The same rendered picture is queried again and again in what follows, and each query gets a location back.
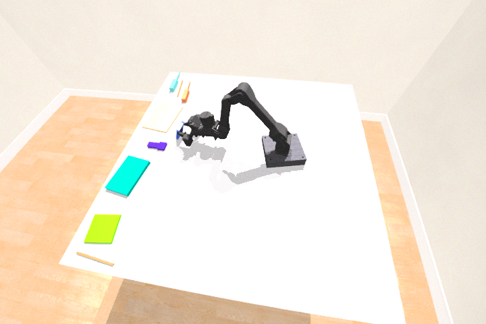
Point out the purple stepped block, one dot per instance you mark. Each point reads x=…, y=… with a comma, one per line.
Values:
x=159, y=146

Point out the cyan flat rectangular slab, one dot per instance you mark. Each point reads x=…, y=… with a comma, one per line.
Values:
x=128, y=175

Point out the yellow-green flat rectangular slab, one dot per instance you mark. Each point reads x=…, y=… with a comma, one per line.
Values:
x=102, y=229

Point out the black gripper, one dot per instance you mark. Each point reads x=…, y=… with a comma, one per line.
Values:
x=187, y=138

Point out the pale yellow flat mat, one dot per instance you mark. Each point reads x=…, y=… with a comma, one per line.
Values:
x=162, y=117

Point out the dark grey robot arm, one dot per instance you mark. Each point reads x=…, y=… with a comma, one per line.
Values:
x=244, y=95

